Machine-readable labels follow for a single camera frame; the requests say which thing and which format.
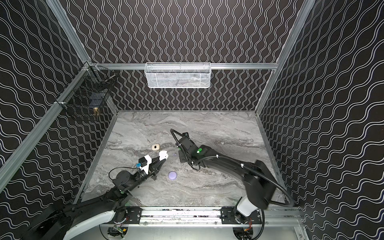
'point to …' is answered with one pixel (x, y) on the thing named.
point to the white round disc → (163, 155)
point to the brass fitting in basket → (95, 111)
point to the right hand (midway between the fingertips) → (185, 153)
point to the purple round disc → (172, 175)
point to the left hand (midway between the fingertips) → (165, 159)
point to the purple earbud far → (174, 154)
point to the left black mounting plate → (134, 213)
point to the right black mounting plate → (227, 217)
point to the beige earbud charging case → (155, 147)
